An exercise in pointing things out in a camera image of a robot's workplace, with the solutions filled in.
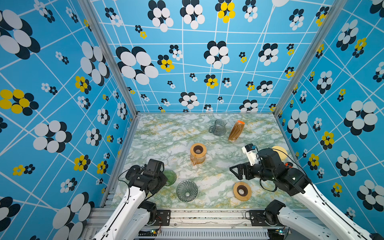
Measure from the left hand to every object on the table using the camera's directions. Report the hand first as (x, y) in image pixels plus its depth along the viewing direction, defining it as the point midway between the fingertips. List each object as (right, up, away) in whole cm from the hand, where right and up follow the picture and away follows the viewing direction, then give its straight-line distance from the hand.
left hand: (166, 179), depth 81 cm
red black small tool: (+73, +5, +10) cm, 74 cm away
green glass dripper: (+2, +1, +1) cm, 3 cm away
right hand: (+36, +10, -9) cm, 39 cm away
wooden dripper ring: (+17, +15, +10) cm, 25 cm away
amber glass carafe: (+17, +8, +12) cm, 22 cm away
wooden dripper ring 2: (+42, -7, +1) cm, 42 cm away
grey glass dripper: (+11, -6, -1) cm, 13 cm away
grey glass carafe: (+32, +28, +21) cm, 47 cm away
